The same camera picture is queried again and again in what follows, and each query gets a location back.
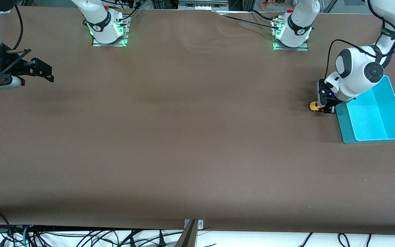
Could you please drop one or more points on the grey support beam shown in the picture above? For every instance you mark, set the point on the grey support beam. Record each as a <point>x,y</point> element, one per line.
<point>187,240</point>

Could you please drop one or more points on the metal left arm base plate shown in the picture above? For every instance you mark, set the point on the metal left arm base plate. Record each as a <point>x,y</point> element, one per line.
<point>305,47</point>

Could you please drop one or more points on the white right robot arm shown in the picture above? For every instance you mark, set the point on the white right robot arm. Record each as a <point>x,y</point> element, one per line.
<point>98,17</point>

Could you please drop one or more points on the turquoise plastic bin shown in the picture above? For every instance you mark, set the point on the turquoise plastic bin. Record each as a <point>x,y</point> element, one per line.
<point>372,120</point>

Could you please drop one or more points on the small orange object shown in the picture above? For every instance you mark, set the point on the small orange object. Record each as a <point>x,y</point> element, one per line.
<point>265,4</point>

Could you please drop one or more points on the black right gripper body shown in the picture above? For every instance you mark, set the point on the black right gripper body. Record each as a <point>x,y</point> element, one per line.
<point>8,65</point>

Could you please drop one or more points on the small metal bracket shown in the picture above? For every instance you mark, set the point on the small metal bracket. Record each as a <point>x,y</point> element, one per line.
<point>201,224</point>

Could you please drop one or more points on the grey metal box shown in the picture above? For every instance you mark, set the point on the grey metal box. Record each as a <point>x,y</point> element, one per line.
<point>201,5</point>

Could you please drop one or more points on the yellow toy beetle car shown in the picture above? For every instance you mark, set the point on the yellow toy beetle car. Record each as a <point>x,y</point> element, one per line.
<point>314,107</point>

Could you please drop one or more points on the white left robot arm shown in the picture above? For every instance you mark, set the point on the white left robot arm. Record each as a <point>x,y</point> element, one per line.
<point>355,72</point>

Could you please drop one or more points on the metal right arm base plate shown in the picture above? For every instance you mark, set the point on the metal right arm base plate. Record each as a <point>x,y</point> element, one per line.
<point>125,32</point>

